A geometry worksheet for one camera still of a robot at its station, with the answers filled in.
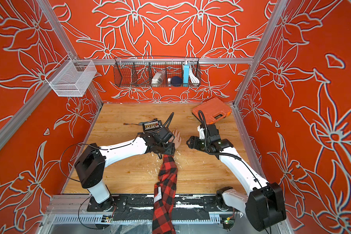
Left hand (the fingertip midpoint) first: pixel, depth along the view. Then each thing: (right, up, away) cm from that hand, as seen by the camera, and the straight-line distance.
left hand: (172, 148), depth 85 cm
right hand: (+9, +4, -5) cm, 11 cm away
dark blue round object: (+3, +43, +10) cm, 44 cm away
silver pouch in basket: (-9, +44, +7) cm, 46 cm away
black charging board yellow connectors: (-13, +13, +19) cm, 26 cm away
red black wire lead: (-34, +14, +22) cm, 43 cm away
